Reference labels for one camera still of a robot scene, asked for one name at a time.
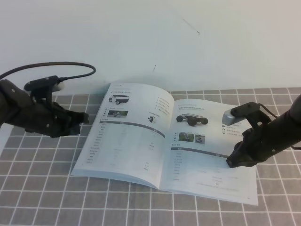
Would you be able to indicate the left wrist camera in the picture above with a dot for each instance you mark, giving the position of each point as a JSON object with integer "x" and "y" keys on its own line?
{"x": 43, "y": 84}

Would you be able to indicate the grey checked tablecloth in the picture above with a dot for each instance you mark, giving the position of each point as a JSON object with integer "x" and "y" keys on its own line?
{"x": 37, "y": 189}

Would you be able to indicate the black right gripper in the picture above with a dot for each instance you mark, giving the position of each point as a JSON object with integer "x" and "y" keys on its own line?
{"x": 258, "y": 145}

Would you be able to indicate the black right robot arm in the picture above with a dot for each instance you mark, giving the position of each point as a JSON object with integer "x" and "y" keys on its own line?
{"x": 291, "y": 121}

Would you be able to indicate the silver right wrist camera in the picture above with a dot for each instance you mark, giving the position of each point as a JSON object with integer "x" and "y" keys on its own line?
{"x": 249, "y": 111}

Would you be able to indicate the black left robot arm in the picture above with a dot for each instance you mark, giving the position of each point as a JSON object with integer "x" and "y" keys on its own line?
{"x": 4, "y": 103}

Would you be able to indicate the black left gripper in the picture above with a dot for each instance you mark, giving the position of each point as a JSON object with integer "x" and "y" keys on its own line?
{"x": 42, "y": 117}

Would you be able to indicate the white robot catalogue book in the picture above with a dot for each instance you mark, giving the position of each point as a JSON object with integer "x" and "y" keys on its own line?
{"x": 141, "y": 134}

